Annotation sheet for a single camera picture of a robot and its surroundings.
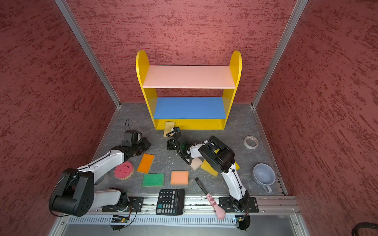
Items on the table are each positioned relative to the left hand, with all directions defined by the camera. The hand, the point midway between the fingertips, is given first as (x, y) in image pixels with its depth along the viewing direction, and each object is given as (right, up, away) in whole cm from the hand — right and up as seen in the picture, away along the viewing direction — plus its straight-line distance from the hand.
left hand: (152, 145), depth 90 cm
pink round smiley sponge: (-14, -13, -8) cm, 21 cm away
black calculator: (+15, -25, -17) cm, 34 cm away
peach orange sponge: (+19, -17, -9) cm, 27 cm away
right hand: (+8, 0, +6) cm, 10 cm away
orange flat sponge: (-3, -10, -3) cm, 11 cm away
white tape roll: (+66, +1, +8) cm, 67 cm away
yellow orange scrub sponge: (+8, +11, +13) cm, 19 cm away
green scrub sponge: (+4, -18, -10) cm, 20 cm away
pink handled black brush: (+40, -29, -19) cm, 53 cm away
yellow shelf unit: (+24, +20, -1) cm, 31 cm away
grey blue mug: (+68, -16, -7) cm, 70 cm away
